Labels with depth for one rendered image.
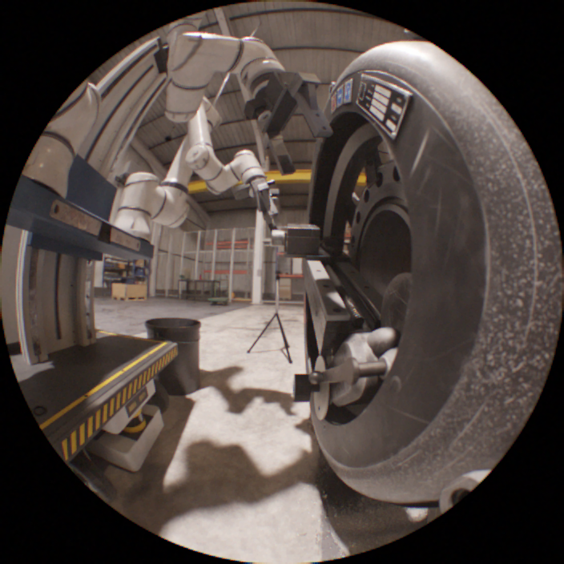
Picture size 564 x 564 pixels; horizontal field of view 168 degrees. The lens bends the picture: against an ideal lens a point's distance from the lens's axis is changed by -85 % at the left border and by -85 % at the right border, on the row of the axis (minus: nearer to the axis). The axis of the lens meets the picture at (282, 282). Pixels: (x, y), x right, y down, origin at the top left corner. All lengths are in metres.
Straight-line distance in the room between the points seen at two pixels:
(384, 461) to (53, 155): 0.62
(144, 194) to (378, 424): 0.86
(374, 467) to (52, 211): 0.58
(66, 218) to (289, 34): 7.77
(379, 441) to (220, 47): 0.56
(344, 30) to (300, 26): 1.37
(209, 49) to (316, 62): 7.77
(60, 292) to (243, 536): 0.85
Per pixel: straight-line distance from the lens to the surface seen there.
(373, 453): 0.17
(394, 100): 0.16
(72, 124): 0.55
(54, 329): 0.79
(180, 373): 1.01
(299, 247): 0.45
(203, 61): 0.44
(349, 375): 0.17
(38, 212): 0.47
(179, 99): 0.50
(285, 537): 0.58
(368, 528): 0.61
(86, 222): 0.56
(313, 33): 7.94
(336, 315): 0.24
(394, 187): 0.39
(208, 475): 0.68
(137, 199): 0.81
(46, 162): 0.49
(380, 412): 0.15
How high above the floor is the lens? 0.55
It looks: 3 degrees up
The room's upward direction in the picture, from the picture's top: 2 degrees clockwise
